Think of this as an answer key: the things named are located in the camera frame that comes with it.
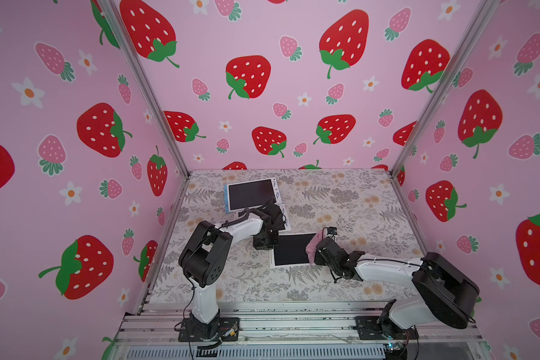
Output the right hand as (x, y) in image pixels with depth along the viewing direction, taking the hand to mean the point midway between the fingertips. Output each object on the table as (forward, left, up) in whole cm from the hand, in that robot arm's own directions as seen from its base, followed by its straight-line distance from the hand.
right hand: (328, 251), depth 91 cm
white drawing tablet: (-10, +28, +32) cm, 44 cm away
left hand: (+1, +23, -1) cm, 23 cm away
